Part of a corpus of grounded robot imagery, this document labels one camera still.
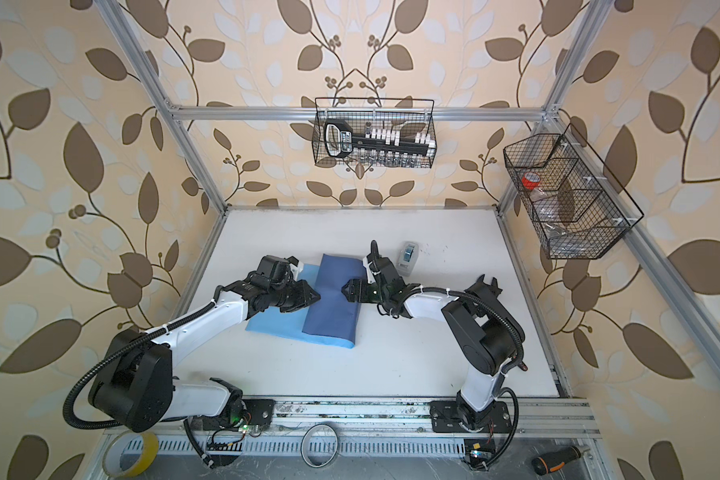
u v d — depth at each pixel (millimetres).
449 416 737
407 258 1018
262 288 674
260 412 742
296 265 836
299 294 770
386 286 735
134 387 416
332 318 852
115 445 673
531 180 808
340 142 848
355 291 823
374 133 824
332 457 706
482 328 481
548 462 661
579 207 733
